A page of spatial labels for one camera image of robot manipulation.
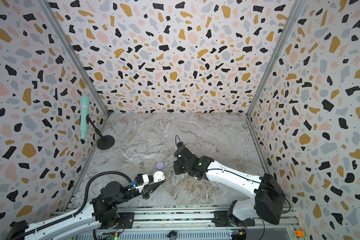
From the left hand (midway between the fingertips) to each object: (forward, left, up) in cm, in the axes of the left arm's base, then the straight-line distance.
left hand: (164, 176), depth 64 cm
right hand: (+11, -3, -9) cm, 14 cm away
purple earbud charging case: (+16, +7, -23) cm, 29 cm away
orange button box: (-20, -63, -22) cm, 69 cm away
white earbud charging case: (0, +2, +1) cm, 2 cm away
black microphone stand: (+34, +46, -23) cm, 62 cm away
